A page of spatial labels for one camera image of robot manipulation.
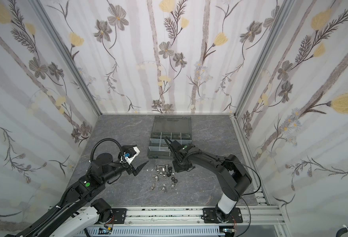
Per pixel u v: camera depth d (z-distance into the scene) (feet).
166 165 2.99
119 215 2.41
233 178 1.50
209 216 2.41
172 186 2.73
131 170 2.02
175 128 4.49
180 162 2.12
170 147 2.34
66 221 1.58
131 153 1.87
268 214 2.57
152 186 2.75
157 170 2.92
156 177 2.82
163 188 2.70
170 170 2.97
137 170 2.08
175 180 2.84
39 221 1.43
